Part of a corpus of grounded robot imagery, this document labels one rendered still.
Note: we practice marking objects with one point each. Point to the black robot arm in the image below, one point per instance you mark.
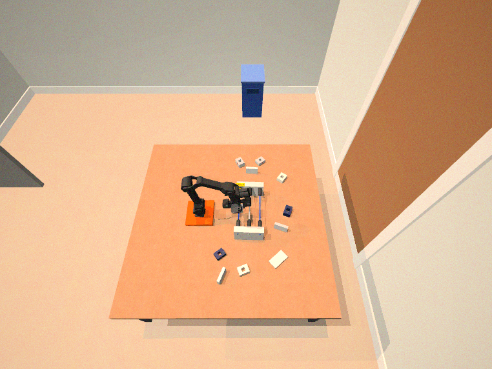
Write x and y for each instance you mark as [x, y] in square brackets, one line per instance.
[226, 188]

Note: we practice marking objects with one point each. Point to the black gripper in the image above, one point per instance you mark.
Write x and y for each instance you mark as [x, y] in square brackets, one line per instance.
[246, 202]

